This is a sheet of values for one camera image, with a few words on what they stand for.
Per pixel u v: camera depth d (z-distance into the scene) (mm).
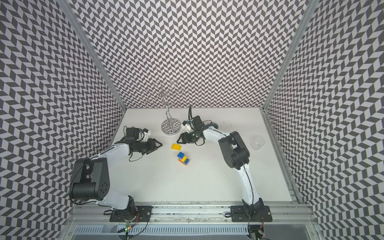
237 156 566
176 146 966
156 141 864
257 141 936
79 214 745
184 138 876
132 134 737
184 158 866
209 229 693
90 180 444
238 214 722
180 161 889
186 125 912
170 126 1058
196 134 782
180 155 861
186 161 876
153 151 886
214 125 1006
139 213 711
